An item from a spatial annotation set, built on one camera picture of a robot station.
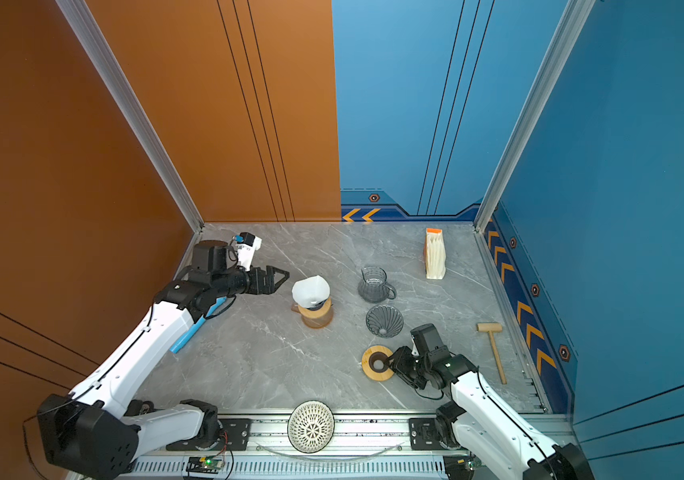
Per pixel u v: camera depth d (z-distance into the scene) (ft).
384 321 2.93
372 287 3.36
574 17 2.29
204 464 2.33
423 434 2.38
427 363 2.10
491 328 2.95
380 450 2.37
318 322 3.04
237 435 2.42
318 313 2.80
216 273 1.97
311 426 2.43
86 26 2.33
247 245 2.25
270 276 2.24
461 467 2.31
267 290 2.24
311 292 2.81
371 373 2.67
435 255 3.34
